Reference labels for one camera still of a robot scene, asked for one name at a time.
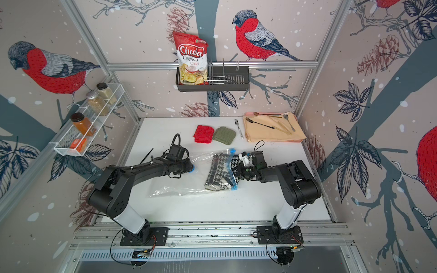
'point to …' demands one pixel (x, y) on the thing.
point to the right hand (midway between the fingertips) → (230, 172)
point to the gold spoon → (257, 114)
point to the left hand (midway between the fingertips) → (193, 163)
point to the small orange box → (81, 145)
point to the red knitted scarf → (203, 134)
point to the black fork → (259, 123)
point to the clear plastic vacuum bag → (194, 182)
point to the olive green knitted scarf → (224, 135)
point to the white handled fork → (237, 123)
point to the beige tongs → (285, 130)
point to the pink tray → (248, 114)
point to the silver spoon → (285, 116)
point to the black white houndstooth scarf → (221, 174)
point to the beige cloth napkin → (256, 133)
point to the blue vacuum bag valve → (193, 169)
